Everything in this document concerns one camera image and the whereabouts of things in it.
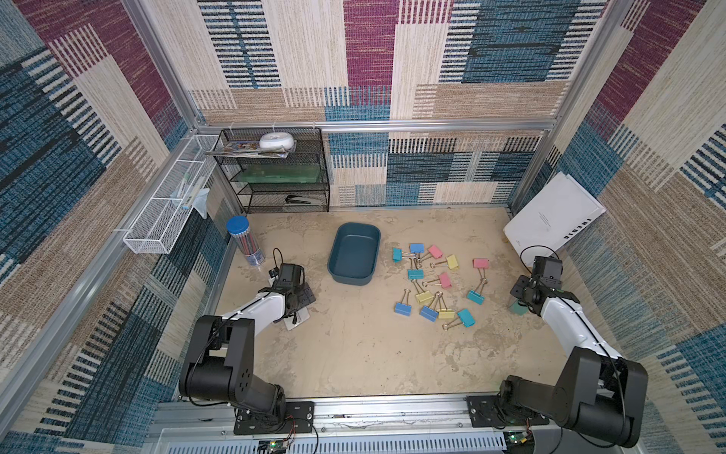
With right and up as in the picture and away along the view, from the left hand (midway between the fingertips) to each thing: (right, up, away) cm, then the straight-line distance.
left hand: (297, 300), depth 95 cm
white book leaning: (+79, +25, -5) cm, 83 cm away
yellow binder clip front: (+47, -2, -1) cm, 47 cm away
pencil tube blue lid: (-17, +23, -5) cm, 29 cm away
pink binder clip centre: (+50, +6, +7) cm, 51 cm away
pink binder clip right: (+64, +11, +7) cm, 65 cm away
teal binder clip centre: (+40, +8, +7) cm, 42 cm away
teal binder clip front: (+54, -5, -5) cm, 54 cm away
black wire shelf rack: (-9, +45, +10) cm, 47 cm away
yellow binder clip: (+41, +1, 0) cm, 41 cm away
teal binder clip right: (+59, +2, 0) cm, 59 cm away
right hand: (+72, +6, -7) cm, 73 cm away
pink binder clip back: (+48, +15, +10) cm, 51 cm away
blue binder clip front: (+43, -3, -5) cm, 43 cm away
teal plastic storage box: (+19, +15, +11) cm, 26 cm away
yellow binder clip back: (+53, +12, +10) cm, 56 cm away
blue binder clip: (+35, -2, -3) cm, 35 cm away
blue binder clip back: (+43, +16, +17) cm, 49 cm away
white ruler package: (+4, -2, -15) cm, 15 cm away
